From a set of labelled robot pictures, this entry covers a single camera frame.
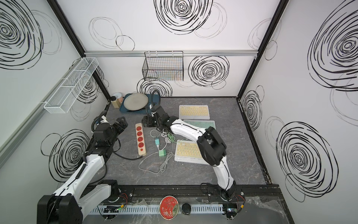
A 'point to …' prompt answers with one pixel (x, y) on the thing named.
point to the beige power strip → (141, 145)
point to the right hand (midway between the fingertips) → (146, 119)
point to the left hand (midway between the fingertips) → (119, 120)
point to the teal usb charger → (157, 141)
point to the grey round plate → (135, 101)
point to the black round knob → (186, 208)
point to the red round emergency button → (169, 207)
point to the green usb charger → (162, 153)
